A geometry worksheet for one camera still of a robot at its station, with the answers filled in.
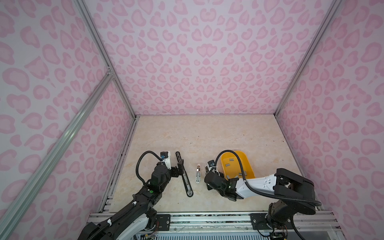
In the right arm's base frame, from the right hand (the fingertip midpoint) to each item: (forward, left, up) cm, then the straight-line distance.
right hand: (208, 176), depth 86 cm
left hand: (+6, +17, +10) cm, 21 cm away
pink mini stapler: (+1, +6, -1) cm, 6 cm away
